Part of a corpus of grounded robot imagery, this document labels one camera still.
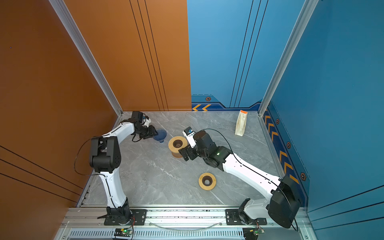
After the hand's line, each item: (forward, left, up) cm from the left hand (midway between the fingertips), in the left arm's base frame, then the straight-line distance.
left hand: (155, 132), depth 101 cm
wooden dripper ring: (-11, -15, +4) cm, 19 cm away
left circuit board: (-55, +8, -7) cm, 56 cm away
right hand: (-20, -23, +15) cm, 34 cm away
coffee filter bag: (+6, -59, +1) cm, 60 cm away
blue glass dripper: (-2, -5, +1) cm, 5 cm away
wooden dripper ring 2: (-35, -36, -3) cm, 50 cm away
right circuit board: (-55, -55, -6) cm, 78 cm away
